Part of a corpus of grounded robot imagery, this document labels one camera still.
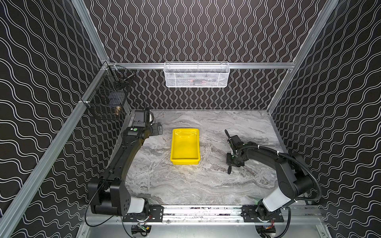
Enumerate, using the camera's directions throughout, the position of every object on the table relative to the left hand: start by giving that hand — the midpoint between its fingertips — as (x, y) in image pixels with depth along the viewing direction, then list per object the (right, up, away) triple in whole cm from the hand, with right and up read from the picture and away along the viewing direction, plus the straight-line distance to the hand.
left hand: (157, 125), depth 82 cm
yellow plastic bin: (+15, -14, +17) cm, 27 cm away
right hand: (+43, -24, +10) cm, 50 cm away
